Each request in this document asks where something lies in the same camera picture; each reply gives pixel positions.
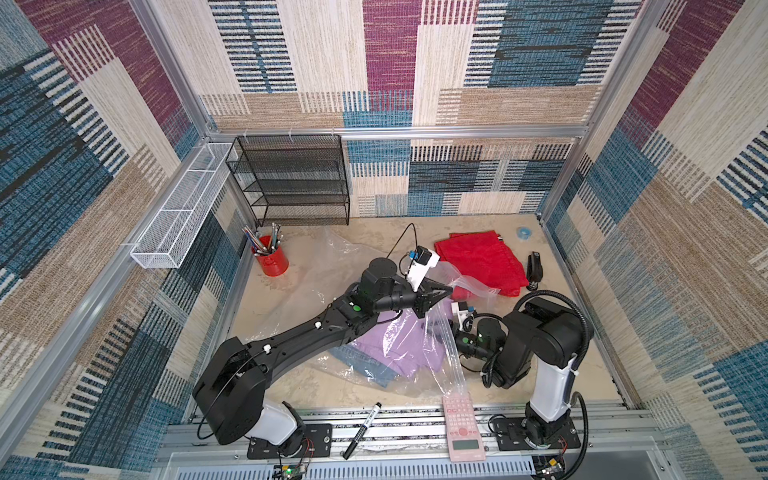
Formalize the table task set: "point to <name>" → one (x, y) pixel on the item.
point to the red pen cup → (275, 263)
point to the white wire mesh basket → (173, 233)
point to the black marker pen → (363, 430)
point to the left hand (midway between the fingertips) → (453, 292)
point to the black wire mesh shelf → (292, 179)
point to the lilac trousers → (416, 345)
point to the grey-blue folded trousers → (374, 370)
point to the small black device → (534, 270)
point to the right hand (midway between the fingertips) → (427, 334)
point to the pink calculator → (464, 437)
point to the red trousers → (483, 256)
